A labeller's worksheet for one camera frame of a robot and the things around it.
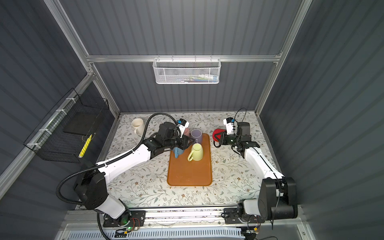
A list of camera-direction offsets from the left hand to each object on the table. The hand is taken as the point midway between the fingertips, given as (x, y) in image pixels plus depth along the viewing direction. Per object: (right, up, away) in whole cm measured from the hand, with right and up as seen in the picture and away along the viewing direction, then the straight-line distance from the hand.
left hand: (193, 139), depth 80 cm
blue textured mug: (-10, -9, +10) cm, 16 cm away
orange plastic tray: (-7, -21, +9) cm, 24 cm away
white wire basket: (-7, +49, +32) cm, 59 cm away
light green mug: (+2, -9, +8) cm, 13 cm away
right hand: (+14, +1, +4) cm, 15 cm away
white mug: (-38, +7, +22) cm, 45 cm away
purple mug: (+2, +2, +16) cm, 16 cm away
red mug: (+13, +2, +3) cm, 14 cm away
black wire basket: (-62, +4, -8) cm, 63 cm away
